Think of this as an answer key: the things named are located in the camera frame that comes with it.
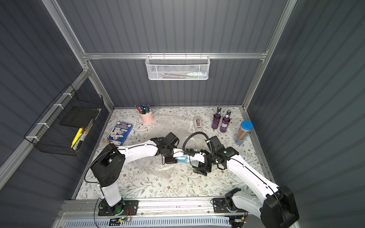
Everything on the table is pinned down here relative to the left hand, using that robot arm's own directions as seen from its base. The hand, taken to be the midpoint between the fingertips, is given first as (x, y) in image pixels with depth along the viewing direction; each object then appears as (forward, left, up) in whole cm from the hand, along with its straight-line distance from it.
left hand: (177, 157), depth 89 cm
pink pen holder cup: (+32, +24, +1) cm, 40 cm away
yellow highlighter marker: (0, +50, +24) cm, 55 cm away
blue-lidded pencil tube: (+10, -41, +17) cm, 45 cm away
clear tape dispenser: (+26, -15, +1) cm, 30 cm away
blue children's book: (+20, +42, 0) cm, 47 cm away
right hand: (-7, -13, +8) cm, 16 cm away
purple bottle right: (+21, -33, +10) cm, 40 cm away
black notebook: (+11, +52, +27) cm, 59 cm away
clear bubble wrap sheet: (-4, +17, -3) cm, 17 cm away
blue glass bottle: (-2, -4, +3) cm, 5 cm away
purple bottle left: (+25, -27, +9) cm, 38 cm away
